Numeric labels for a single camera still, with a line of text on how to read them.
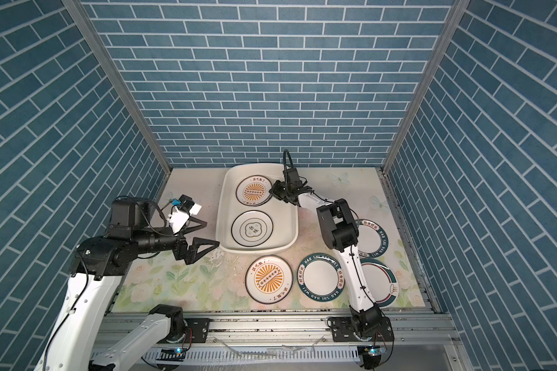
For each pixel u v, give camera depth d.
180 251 0.53
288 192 0.87
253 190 1.09
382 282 0.85
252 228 0.97
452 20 0.73
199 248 0.54
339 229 0.63
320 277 0.86
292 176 0.87
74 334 0.37
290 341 0.74
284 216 1.02
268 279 0.84
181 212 0.52
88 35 0.74
